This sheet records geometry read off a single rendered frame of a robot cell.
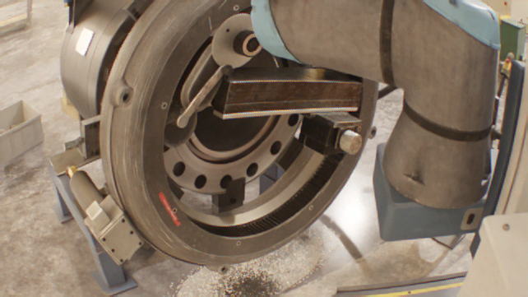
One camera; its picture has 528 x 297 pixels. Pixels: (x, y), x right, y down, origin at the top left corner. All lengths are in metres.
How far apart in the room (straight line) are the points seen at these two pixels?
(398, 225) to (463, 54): 0.24
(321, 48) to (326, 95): 0.53
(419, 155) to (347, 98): 0.60
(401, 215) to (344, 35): 0.22
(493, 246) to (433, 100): 0.26
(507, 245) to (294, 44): 0.39
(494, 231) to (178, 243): 0.78
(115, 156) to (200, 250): 0.31
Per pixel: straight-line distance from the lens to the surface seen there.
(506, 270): 0.35
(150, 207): 0.95
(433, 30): 0.54
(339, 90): 1.15
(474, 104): 0.57
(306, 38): 0.59
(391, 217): 0.61
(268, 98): 1.01
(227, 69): 0.90
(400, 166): 0.61
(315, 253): 1.65
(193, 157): 1.14
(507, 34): 4.16
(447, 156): 0.58
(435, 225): 0.63
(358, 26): 0.56
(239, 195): 1.26
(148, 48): 0.85
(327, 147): 1.10
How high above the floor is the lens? 1.05
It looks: 28 degrees down
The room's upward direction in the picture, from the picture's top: 2 degrees clockwise
